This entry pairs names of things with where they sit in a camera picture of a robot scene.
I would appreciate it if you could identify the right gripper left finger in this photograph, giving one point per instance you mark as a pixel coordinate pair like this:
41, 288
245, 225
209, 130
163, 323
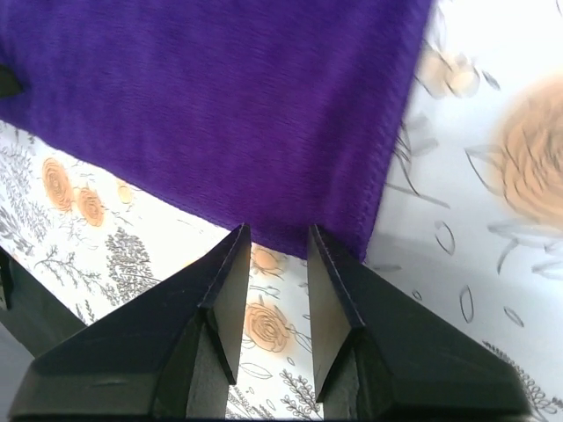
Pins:
172, 352

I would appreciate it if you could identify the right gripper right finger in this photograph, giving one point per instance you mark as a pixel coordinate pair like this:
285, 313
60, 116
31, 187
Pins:
379, 354

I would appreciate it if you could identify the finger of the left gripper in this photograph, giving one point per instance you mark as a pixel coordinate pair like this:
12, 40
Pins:
9, 83

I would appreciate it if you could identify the purple towel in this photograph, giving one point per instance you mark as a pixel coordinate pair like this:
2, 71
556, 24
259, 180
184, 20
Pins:
279, 114

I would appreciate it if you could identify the floral table mat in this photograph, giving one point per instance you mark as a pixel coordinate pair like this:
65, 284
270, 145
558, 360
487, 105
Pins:
469, 224

